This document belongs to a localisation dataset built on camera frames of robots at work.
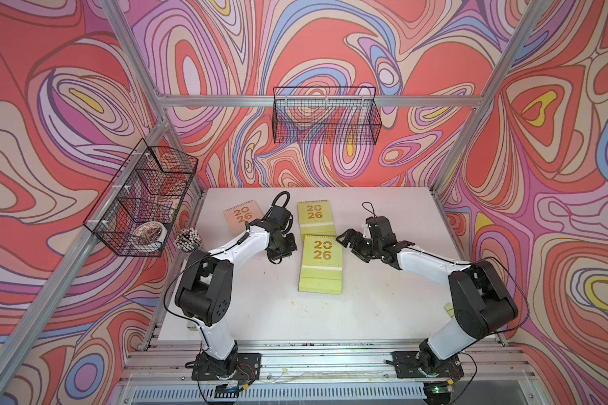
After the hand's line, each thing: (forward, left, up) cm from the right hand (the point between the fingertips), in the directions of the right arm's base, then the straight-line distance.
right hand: (344, 249), depth 91 cm
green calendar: (+20, +9, -5) cm, 23 cm away
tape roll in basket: (-5, +59, +20) cm, 63 cm away
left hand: (0, +18, -1) cm, 18 cm away
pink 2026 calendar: (+21, +43, -4) cm, 48 cm away
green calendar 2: (-5, +9, -5) cm, 11 cm away
